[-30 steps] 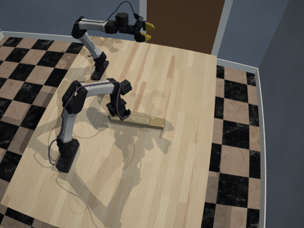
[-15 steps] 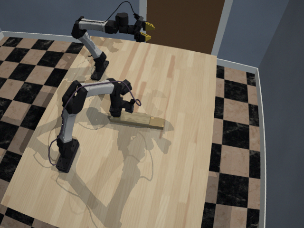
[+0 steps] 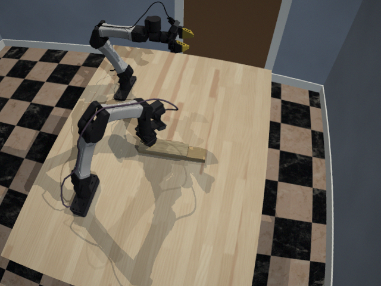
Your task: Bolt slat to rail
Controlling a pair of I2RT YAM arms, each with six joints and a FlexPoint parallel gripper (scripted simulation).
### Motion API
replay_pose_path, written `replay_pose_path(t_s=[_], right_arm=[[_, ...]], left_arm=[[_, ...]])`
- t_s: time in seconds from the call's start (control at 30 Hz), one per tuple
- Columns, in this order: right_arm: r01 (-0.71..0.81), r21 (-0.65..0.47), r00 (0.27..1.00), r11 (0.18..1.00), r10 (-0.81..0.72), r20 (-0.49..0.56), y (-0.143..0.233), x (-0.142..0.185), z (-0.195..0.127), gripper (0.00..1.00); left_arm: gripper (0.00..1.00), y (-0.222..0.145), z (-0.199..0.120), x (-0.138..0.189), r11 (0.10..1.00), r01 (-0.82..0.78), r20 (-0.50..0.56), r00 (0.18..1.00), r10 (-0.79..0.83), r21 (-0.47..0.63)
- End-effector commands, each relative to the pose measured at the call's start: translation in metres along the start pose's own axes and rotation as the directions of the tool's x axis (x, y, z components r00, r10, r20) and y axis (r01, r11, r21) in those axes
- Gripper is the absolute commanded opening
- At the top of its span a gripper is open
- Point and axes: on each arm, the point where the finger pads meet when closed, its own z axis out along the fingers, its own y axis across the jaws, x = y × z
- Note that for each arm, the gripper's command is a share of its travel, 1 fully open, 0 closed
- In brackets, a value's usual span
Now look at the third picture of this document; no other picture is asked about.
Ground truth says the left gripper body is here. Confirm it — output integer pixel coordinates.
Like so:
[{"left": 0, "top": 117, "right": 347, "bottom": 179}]
[{"left": 160, "top": 26, "right": 189, "bottom": 54}]

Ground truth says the light wooden slat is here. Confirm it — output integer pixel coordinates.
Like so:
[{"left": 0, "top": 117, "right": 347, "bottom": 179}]
[{"left": 138, "top": 139, "right": 189, "bottom": 158}]

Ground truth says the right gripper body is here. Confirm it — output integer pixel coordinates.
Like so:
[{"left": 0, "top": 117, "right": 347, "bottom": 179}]
[{"left": 135, "top": 125, "right": 157, "bottom": 147}]

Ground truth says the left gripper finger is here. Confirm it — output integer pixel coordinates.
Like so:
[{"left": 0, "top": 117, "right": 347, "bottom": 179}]
[
  {"left": 182, "top": 28, "right": 194, "bottom": 39},
  {"left": 177, "top": 41, "right": 189, "bottom": 52}
]

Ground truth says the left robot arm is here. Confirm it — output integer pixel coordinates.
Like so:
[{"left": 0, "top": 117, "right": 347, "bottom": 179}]
[{"left": 89, "top": 16, "right": 180, "bottom": 101}]

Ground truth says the light wooden plank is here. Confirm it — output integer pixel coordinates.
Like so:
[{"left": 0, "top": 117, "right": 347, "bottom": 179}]
[{"left": 138, "top": 147, "right": 207, "bottom": 163}]

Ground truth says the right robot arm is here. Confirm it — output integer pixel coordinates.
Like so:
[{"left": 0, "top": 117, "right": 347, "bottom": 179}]
[{"left": 70, "top": 98, "right": 167, "bottom": 215}]

